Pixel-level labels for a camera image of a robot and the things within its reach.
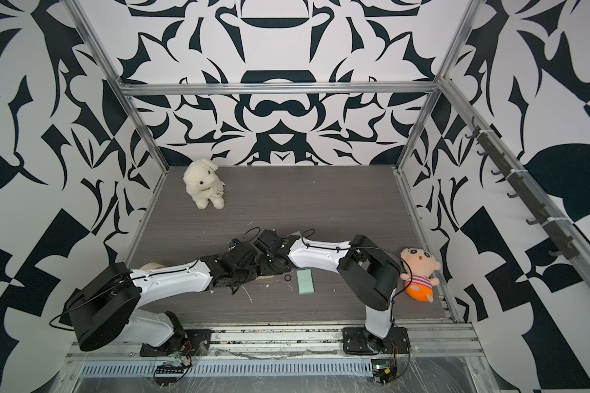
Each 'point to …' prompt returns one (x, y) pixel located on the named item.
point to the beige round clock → (152, 265)
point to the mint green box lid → (305, 282)
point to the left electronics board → (166, 374)
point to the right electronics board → (383, 370)
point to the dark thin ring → (289, 278)
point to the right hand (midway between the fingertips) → (263, 266)
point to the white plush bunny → (203, 184)
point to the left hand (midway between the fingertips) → (258, 267)
